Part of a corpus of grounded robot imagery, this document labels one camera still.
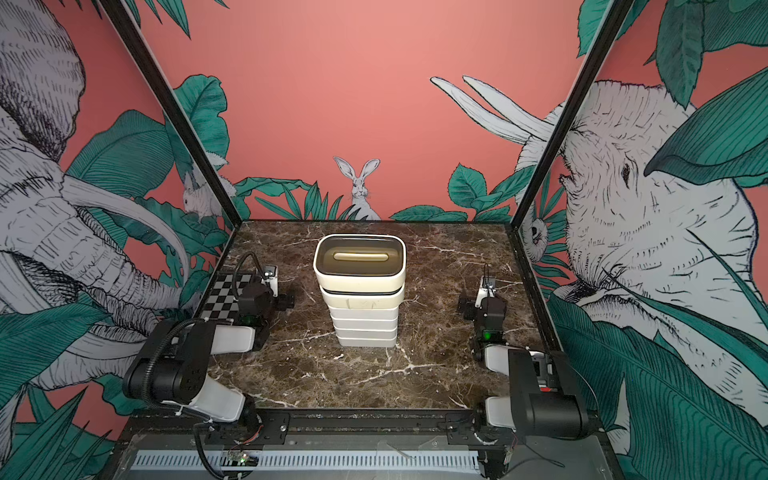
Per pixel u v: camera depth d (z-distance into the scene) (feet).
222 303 3.05
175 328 1.61
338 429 2.47
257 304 2.33
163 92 2.70
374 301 2.16
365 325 2.59
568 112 2.84
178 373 1.46
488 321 2.28
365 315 2.45
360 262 2.14
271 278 2.68
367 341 2.72
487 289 2.55
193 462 2.30
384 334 2.68
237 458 2.29
